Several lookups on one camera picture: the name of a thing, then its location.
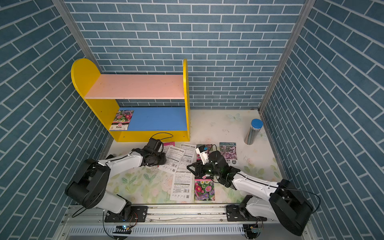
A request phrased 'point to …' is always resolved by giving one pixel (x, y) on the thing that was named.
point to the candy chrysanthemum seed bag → (122, 120)
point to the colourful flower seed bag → (204, 188)
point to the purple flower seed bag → (229, 151)
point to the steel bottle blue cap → (256, 124)
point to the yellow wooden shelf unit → (148, 124)
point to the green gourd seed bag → (173, 157)
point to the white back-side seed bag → (181, 189)
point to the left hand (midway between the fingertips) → (168, 160)
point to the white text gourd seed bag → (189, 157)
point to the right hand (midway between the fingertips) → (191, 167)
